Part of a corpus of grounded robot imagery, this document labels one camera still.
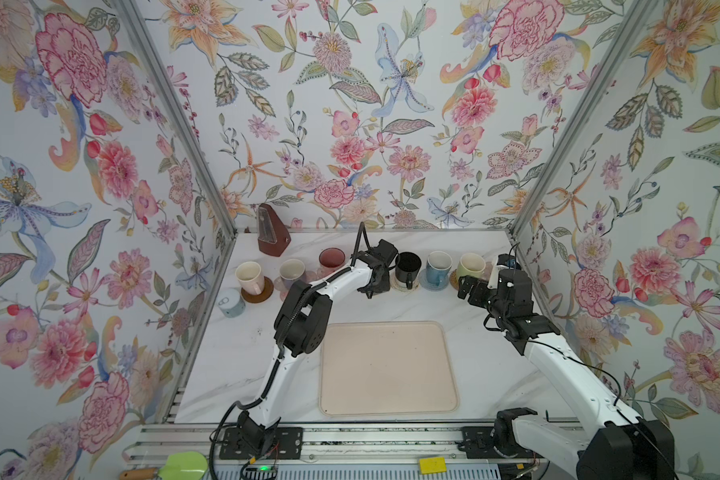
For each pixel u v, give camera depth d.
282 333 0.58
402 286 1.01
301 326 0.58
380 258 0.80
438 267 0.98
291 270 1.00
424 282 1.06
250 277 0.96
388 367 0.86
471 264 1.01
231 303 0.94
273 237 1.09
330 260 0.99
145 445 0.76
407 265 0.99
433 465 0.70
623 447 0.40
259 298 0.99
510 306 0.62
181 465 0.71
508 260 0.71
